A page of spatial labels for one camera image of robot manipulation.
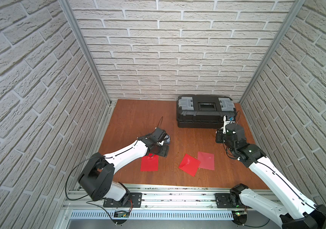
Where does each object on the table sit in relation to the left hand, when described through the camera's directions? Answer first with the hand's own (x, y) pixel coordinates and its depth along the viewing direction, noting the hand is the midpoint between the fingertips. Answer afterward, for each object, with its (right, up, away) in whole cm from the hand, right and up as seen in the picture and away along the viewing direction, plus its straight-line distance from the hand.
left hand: (165, 148), depth 86 cm
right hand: (+32, +13, -9) cm, 35 cm away
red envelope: (-10, -10, +3) cm, 15 cm away
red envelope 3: (+27, -9, +3) cm, 28 cm away
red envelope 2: (+15, -10, +1) cm, 19 cm away
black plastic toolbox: (+26, +23, +8) cm, 36 cm away
